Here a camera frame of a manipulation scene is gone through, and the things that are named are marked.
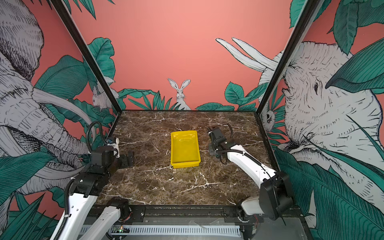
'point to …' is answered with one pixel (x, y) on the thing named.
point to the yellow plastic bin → (184, 152)
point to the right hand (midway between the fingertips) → (213, 144)
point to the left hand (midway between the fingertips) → (125, 151)
